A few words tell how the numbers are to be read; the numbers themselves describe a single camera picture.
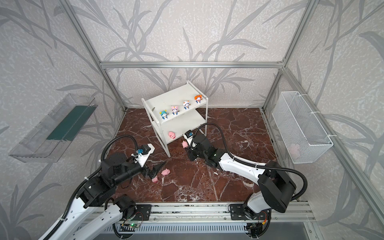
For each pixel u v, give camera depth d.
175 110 0.70
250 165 0.48
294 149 0.74
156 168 0.59
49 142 0.63
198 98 0.75
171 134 0.83
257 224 0.71
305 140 0.60
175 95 0.81
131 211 0.66
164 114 0.68
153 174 0.59
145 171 0.58
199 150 0.64
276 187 0.42
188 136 0.71
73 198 0.45
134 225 0.70
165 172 0.83
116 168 0.48
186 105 0.72
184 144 0.81
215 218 0.73
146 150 0.54
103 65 0.94
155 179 0.83
